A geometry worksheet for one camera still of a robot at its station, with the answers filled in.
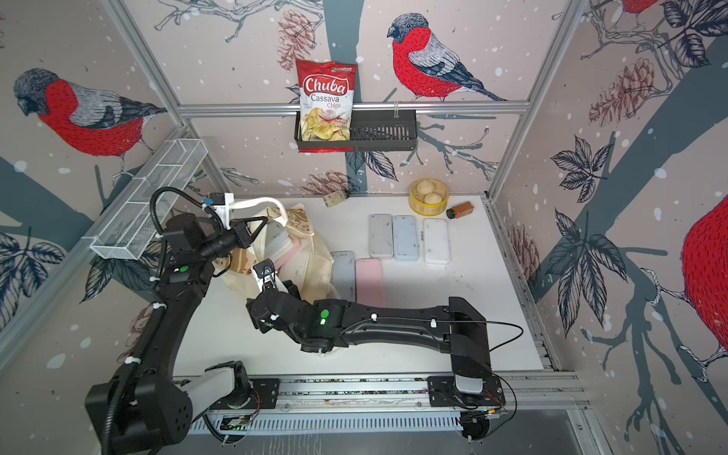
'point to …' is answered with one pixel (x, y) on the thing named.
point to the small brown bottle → (460, 210)
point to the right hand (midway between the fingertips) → (260, 296)
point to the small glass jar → (336, 197)
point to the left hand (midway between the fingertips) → (269, 214)
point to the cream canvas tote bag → (307, 267)
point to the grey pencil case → (343, 274)
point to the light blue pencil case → (405, 238)
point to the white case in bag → (277, 238)
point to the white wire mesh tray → (127, 228)
